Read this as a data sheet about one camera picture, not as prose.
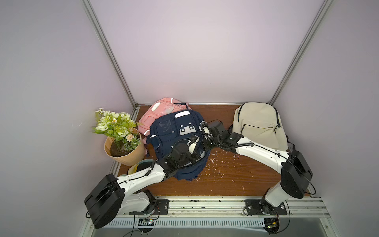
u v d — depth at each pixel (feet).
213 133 2.14
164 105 3.80
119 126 2.29
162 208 2.39
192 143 2.25
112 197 1.33
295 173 1.40
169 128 3.13
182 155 2.04
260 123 3.40
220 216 2.35
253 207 2.40
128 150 2.66
